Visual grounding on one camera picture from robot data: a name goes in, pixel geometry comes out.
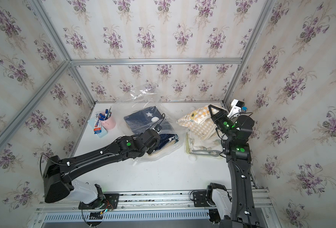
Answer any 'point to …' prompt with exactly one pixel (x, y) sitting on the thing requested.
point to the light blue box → (98, 128)
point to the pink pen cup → (107, 120)
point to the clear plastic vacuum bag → (147, 108)
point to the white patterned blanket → (211, 146)
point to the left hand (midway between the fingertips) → (152, 140)
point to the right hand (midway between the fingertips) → (211, 106)
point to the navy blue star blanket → (141, 121)
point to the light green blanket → (188, 145)
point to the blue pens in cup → (107, 114)
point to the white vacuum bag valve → (154, 118)
